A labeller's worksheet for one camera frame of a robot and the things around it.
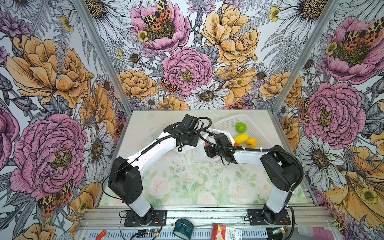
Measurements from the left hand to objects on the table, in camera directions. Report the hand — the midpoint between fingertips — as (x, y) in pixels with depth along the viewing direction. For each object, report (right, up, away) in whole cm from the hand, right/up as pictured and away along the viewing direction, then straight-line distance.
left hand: (191, 143), depth 84 cm
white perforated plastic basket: (+40, +6, +18) cm, 44 cm away
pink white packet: (+57, -39, -15) cm, 71 cm away
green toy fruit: (+33, +9, +21) cm, 40 cm away
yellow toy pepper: (+38, -1, +12) cm, 40 cm away
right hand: (+10, -6, +11) cm, 16 cm away
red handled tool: (-41, -41, -14) cm, 60 cm away
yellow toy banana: (+32, +1, +16) cm, 36 cm away
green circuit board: (-18, -39, -13) cm, 45 cm away
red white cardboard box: (+14, -37, -17) cm, 43 cm away
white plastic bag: (+3, -7, +4) cm, 9 cm away
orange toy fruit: (+28, -3, +14) cm, 32 cm away
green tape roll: (-3, -34, -19) cm, 39 cm away
